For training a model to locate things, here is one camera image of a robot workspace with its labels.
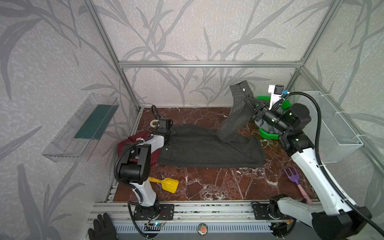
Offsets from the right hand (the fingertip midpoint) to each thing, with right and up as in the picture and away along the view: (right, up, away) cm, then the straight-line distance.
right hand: (246, 95), depth 61 cm
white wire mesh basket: (+39, -17, +1) cm, 42 cm away
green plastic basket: (+47, +2, +54) cm, 71 cm away
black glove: (-64, -60, +7) cm, 88 cm away
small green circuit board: (-41, -60, +10) cm, 73 cm away
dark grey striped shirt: (-23, -28, +38) cm, 53 cm away
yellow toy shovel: (-37, -45, +20) cm, 62 cm away
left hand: (-39, -12, +38) cm, 56 cm away
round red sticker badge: (-18, -62, +9) cm, 65 cm away
